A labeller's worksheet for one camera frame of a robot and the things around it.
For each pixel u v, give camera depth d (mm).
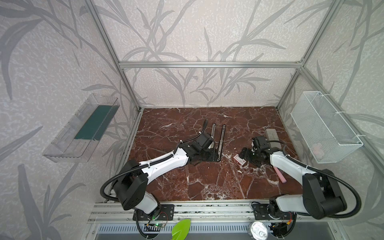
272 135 1012
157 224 707
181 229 692
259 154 675
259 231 643
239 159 907
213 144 980
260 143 716
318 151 729
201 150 630
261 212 727
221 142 988
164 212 722
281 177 840
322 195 423
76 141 632
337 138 601
